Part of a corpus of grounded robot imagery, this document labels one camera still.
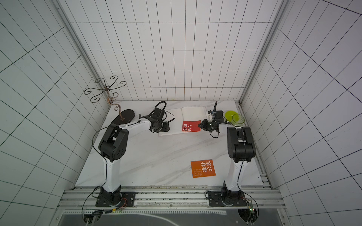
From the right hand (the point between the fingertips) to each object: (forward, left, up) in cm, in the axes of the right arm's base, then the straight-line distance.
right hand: (201, 122), depth 101 cm
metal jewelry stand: (+1, +62, -1) cm, 62 cm away
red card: (-3, +7, -2) cm, 8 cm away
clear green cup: (+6, -29, -3) cm, 30 cm away
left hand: (-7, +26, -3) cm, 27 cm away
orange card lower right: (-32, -1, -4) cm, 32 cm away
